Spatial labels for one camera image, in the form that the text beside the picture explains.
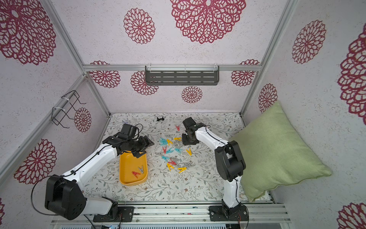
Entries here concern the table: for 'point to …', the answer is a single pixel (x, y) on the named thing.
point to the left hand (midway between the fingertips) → (151, 147)
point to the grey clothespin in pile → (187, 164)
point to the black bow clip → (158, 119)
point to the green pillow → (276, 153)
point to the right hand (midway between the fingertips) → (184, 140)
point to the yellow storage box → (128, 163)
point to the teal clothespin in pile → (166, 158)
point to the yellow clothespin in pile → (169, 166)
